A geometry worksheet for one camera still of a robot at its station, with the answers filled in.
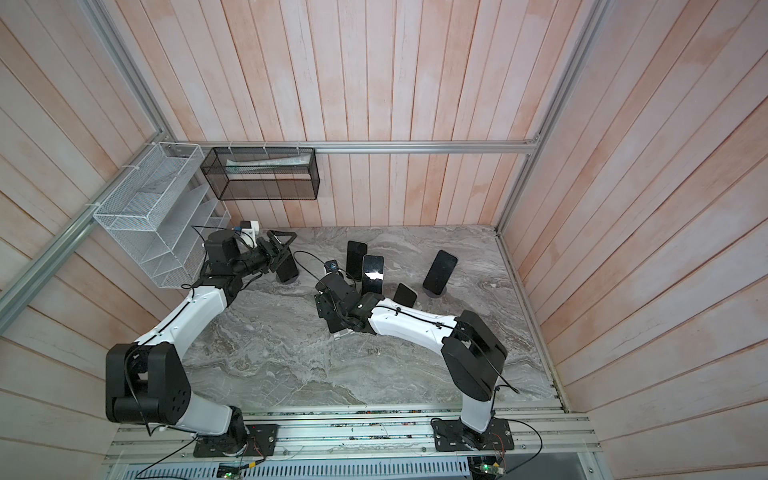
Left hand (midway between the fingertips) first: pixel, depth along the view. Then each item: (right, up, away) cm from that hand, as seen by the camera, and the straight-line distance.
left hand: (295, 246), depth 82 cm
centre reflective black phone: (+22, -9, +18) cm, 30 cm away
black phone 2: (+31, -14, +4) cm, 35 cm away
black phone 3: (+44, -8, +14) cm, 46 cm away
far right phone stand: (+43, -16, +15) cm, 48 cm away
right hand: (+9, -14, +3) cm, 17 cm away
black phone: (+16, -1, +17) cm, 23 cm away
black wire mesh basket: (-18, +27, +23) cm, 40 cm away
